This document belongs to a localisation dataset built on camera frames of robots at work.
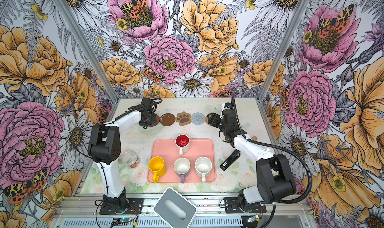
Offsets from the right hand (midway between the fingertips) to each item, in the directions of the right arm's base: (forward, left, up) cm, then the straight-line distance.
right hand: (211, 120), depth 89 cm
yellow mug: (-21, +32, -14) cm, 40 cm away
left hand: (+5, +39, -10) cm, 40 cm away
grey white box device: (-42, +20, -15) cm, 49 cm away
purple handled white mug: (-21, +17, -14) cm, 31 cm away
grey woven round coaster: (+13, +7, -15) cm, 22 cm away
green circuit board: (-46, +46, -17) cm, 67 cm away
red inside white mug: (-6, +18, -13) cm, 23 cm away
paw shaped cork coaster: (+14, +18, -15) cm, 27 cm away
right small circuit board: (-46, -17, -17) cm, 52 cm away
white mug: (-21, +5, -15) cm, 26 cm away
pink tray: (-10, +27, -15) cm, 33 cm away
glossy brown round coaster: (+14, +29, -16) cm, 36 cm away
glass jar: (-15, +49, -17) cm, 54 cm away
